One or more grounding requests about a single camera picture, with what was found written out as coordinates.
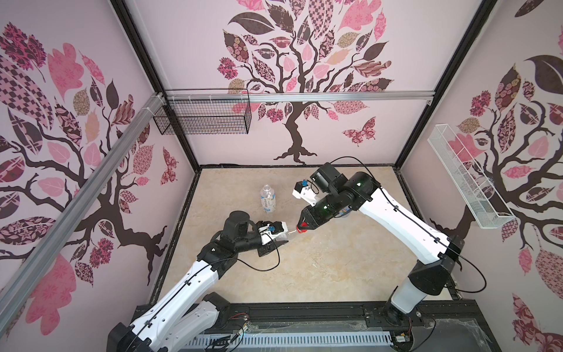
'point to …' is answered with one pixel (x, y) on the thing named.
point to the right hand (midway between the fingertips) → (304, 228)
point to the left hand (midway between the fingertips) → (281, 236)
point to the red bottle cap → (303, 223)
